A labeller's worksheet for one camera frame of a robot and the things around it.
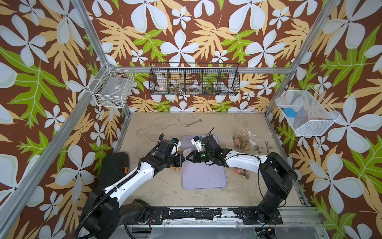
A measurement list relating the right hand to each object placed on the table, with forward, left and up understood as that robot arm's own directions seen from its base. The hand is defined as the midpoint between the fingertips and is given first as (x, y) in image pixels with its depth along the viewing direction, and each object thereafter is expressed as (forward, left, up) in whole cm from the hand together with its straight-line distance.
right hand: (185, 157), depth 84 cm
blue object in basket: (+21, -61, +15) cm, 66 cm away
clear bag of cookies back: (+17, -39, -6) cm, 43 cm away
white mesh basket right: (+13, -69, +19) cm, 73 cm away
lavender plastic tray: (-7, -8, -9) cm, 14 cm away
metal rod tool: (+17, -57, -11) cm, 60 cm away
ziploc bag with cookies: (+7, +4, -4) cm, 8 cm away
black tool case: (-2, +42, -5) cm, 42 cm away
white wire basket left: (+33, +44, +24) cm, 60 cm away
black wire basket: (+47, -4, +21) cm, 52 cm away
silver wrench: (+33, -1, -10) cm, 35 cm away
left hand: (0, 0, +1) cm, 1 cm away
